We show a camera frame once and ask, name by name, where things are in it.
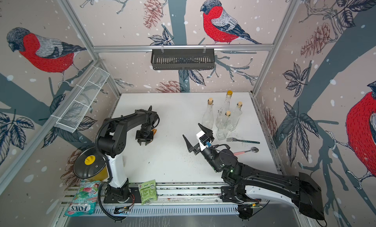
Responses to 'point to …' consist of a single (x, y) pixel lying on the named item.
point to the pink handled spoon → (254, 149)
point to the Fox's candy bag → (83, 201)
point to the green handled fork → (232, 139)
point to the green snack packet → (148, 192)
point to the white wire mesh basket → (69, 119)
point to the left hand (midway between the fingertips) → (147, 141)
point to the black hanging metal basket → (182, 60)
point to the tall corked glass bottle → (207, 120)
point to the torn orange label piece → (154, 130)
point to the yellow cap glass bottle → (225, 107)
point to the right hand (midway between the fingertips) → (193, 127)
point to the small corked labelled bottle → (235, 117)
